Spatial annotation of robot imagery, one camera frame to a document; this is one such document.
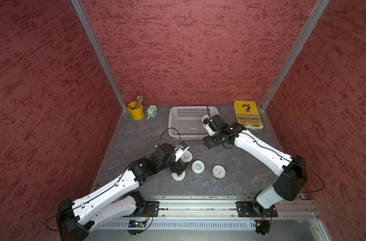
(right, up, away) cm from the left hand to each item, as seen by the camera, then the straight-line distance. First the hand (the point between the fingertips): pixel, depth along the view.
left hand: (180, 157), depth 74 cm
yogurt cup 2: (+10, -7, +8) cm, 15 cm away
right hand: (+17, +6, +8) cm, 20 cm away
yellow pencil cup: (-34, +24, +35) cm, 54 cm away
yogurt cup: (+3, -2, +11) cm, 12 cm away
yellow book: (+50, +23, +39) cm, 68 cm away
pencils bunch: (-31, +32, +29) cm, 53 cm away
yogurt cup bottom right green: (+21, -9, +7) cm, 24 cm away
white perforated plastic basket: (+1, +17, +36) cm, 40 cm away
